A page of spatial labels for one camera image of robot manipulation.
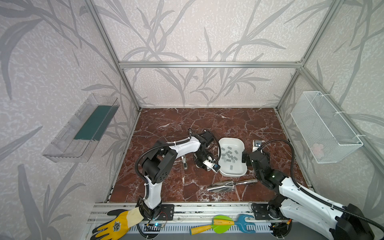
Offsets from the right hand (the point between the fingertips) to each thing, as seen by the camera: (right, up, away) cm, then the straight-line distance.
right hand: (252, 146), depth 84 cm
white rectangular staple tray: (-11, -12, +7) cm, 17 cm away
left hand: (-24, -9, +5) cm, 26 cm away
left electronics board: (-52, -37, -13) cm, 65 cm away
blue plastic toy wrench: (-7, -36, -14) cm, 40 cm away
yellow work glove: (-67, -34, -18) cm, 77 cm away
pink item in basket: (+28, 0, -12) cm, 30 cm away
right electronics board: (+10, -40, -11) cm, 43 cm away
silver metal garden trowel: (-14, -20, -3) cm, 25 cm away
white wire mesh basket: (+25, +9, -20) cm, 34 cm away
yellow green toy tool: (-20, -33, -16) cm, 42 cm away
